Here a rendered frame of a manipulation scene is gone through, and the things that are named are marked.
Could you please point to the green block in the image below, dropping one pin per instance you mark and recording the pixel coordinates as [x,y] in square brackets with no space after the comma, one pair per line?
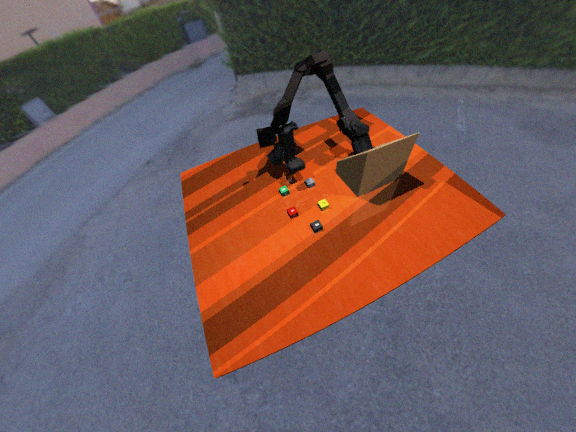
[283,190]

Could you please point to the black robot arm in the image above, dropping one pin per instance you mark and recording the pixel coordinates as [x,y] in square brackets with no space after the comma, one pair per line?
[320,64]

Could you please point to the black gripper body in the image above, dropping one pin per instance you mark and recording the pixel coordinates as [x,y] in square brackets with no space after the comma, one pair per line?
[294,164]

